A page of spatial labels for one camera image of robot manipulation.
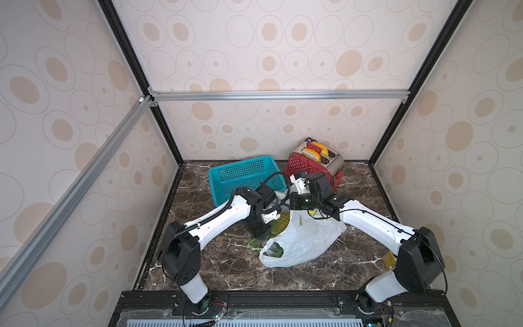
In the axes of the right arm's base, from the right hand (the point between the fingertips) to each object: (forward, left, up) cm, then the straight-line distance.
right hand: (279, 205), depth 80 cm
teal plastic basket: (+31, +15, -15) cm, 38 cm away
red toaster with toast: (+26, -16, +2) cm, 31 cm away
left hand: (-10, +4, -6) cm, 13 cm away
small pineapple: (-8, +1, -4) cm, 8 cm away
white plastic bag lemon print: (-11, -11, -7) cm, 17 cm away
